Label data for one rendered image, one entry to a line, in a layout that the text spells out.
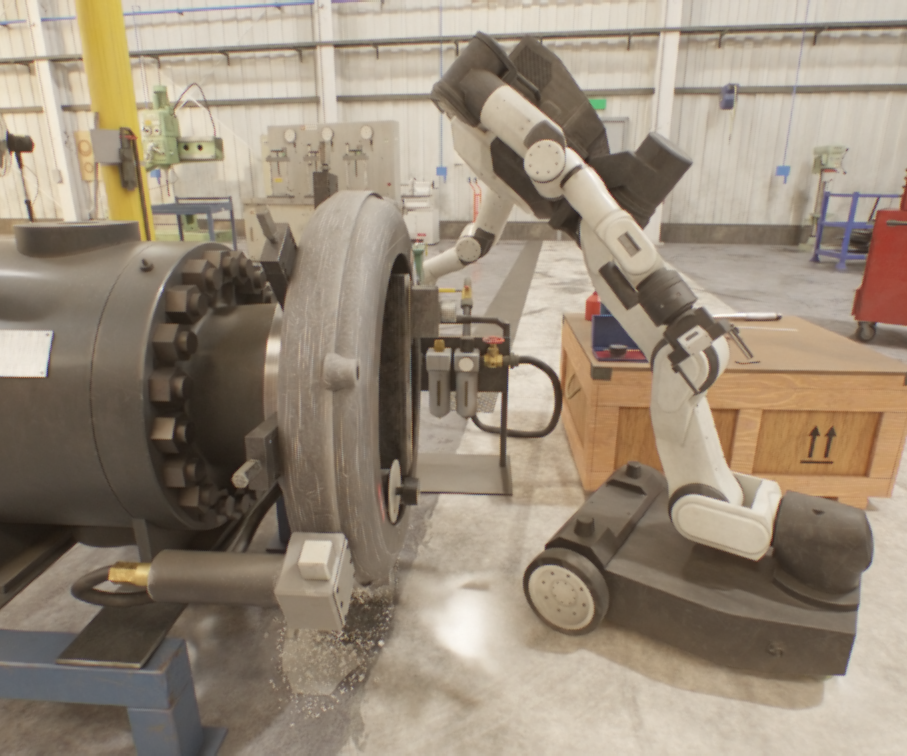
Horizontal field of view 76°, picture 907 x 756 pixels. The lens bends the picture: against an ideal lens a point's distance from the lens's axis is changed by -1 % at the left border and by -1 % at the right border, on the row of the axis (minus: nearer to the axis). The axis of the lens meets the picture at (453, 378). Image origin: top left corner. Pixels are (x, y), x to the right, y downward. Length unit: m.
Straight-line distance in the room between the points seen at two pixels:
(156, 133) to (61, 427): 11.27
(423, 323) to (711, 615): 0.84
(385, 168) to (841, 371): 6.33
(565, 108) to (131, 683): 1.38
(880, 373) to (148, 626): 2.00
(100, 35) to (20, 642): 4.01
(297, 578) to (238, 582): 0.09
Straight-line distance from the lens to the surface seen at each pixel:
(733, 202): 12.19
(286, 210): 7.67
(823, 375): 2.08
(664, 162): 1.35
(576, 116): 1.43
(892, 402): 2.22
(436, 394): 2.00
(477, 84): 1.32
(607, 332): 2.03
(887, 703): 1.61
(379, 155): 7.71
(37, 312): 1.18
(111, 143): 4.62
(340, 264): 0.89
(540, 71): 1.49
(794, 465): 2.18
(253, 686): 1.44
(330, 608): 0.89
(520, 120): 1.27
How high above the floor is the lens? 0.99
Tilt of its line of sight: 18 degrees down
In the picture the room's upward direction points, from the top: straight up
